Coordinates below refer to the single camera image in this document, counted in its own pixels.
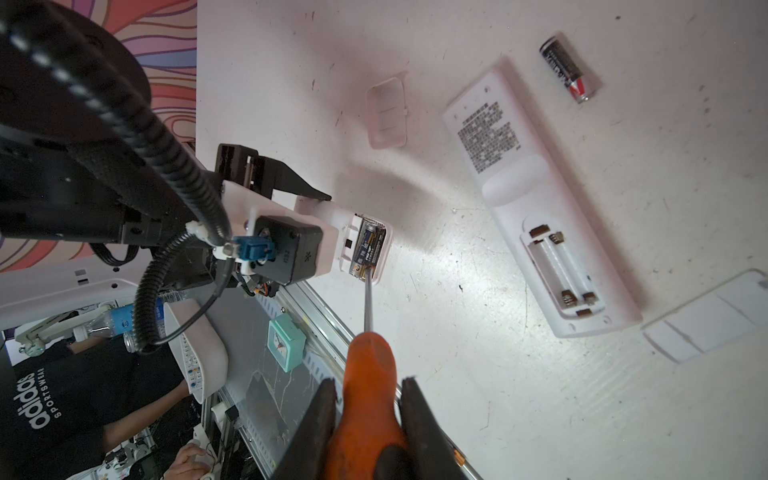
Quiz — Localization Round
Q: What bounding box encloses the small teal alarm clock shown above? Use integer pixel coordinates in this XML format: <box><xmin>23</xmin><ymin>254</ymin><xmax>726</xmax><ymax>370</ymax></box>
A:
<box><xmin>267</xmin><ymin>313</ymin><xmax>306</xmax><ymax>373</ymax></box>

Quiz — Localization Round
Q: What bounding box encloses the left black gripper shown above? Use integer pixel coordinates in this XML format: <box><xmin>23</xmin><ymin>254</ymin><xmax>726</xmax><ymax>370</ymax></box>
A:
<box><xmin>215</xmin><ymin>143</ymin><xmax>332</xmax><ymax>201</ymax></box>

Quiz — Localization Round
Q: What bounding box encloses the blue silver AAA battery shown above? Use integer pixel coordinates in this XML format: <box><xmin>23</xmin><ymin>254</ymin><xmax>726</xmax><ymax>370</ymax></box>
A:
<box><xmin>350</xmin><ymin>218</ymin><xmax>387</xmax><ymax>281</ymax></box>

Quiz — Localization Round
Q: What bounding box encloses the person in black shirt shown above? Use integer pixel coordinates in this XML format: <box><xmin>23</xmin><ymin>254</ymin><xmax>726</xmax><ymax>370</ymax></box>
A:
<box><xmin>1</xmin><ymin>337</ymin><xmax>191</xmax><ymax>479</ymax></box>

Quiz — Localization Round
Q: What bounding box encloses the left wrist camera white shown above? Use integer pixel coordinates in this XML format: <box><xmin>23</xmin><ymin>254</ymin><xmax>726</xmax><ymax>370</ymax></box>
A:
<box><xmin>221</xmin><ymin>181</ymin><xmax>339</xmax><ymax>286</ymax></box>

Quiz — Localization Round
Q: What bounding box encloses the white remote control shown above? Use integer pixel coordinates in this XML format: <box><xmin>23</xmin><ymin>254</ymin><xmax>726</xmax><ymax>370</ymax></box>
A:
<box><xmin>443</xmin><ymin>67</ymin><xmax>642</xmax><ymax>338</ymax></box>

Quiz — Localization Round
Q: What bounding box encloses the small white tray cover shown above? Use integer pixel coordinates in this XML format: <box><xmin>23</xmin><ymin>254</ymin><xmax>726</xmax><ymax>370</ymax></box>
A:
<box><xmin>365</xmin><ymin>76</ymin><xmax>408</xmax><ymax>150</ymax></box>

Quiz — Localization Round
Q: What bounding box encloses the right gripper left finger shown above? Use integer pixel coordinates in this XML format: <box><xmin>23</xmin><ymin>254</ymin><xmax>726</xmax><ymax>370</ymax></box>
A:
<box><xmin>271</xmin><ymin>378</ymin><xmax>337</xmax><ymax>480</ymax></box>

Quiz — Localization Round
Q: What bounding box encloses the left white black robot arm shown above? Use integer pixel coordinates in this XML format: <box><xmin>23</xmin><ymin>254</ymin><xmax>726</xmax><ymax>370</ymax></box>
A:
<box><xmin>1</xmin><ymin>1</ymin><xmax>338</xmax><ymax>354</ymax></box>

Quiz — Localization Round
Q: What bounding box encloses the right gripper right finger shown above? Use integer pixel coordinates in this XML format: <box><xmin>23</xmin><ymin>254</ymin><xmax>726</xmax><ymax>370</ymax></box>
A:
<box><xmin>399</xmin><ymin>377</ymin><xmax>466</xmax><ymax>480</ymax></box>

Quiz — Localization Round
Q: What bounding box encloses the orange handled screwdriver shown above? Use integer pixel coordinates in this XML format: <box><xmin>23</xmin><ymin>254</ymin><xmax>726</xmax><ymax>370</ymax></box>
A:
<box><xmin>323</xmin><ymin>273</ymin><xmax>413</xmax><ymax>479</ymax></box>

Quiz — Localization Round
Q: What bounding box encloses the clear plastic water bottle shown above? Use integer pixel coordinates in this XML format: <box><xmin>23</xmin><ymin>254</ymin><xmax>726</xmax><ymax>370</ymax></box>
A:
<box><xmin>86</xmin><ymin>299</ymin><xmax>169</xmax><ymax>355</ymax></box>

